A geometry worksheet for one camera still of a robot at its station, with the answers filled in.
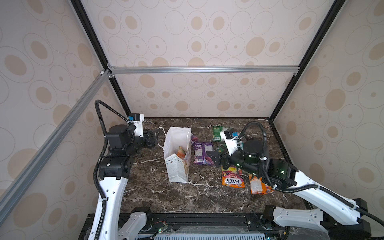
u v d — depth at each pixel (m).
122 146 0.46
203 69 0.92
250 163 0.45
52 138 0.55
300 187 0.41
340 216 0.40
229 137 0.49
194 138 1.04
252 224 0.73
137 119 0.54
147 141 0.57
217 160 0.52
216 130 1.14
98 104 0.44
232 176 0.87
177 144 0.93
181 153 0.87
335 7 0.68
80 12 0.69
